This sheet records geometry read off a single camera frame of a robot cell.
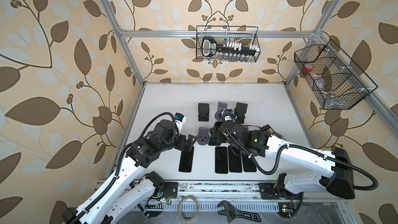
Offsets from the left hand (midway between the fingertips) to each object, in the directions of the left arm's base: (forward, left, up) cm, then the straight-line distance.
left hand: (190, 135), depth 70 cm
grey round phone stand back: (+26, -17, -12) cm, 33 cm away
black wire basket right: (+24, -69, +13) cm, 75 cm away
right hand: (+3, -12, -2) cm, 12 cm away
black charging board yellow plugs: (+15, -46, -19) cm, 52 cm away
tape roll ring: (-30, +2, -19) cm, 35 cm away
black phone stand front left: (+6, -5, -16) cm, 18 cm away
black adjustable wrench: (-28, -20, -20) cm, 39 cm away
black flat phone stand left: (+23, -5, -14) cm, 27 cm away
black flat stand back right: (+25, -29, -14) cm, 41 cm away
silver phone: (-6, +4, -22) cm, 23 cm away
